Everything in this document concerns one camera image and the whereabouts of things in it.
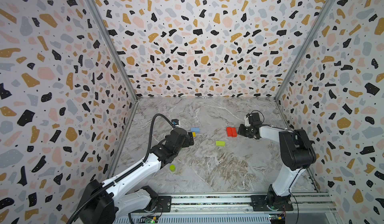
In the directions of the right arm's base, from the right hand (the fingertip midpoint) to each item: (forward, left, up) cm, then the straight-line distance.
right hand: (237, 127), depth 100 cm
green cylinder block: (-27, +40, 0) cm, 48 cm away
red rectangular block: (-3, +5, -1) cm, 7 cm away
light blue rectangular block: (-2, +28, -2) cm, 28 cm away
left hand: (-14, +32, +14) cm, 38 cm away
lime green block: (-11, +12, -2) cm, 16 cm away
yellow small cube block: (-4, +29, -2) cm, 30 cm away
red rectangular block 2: (-5, +3, 0) cm, 5 cm away
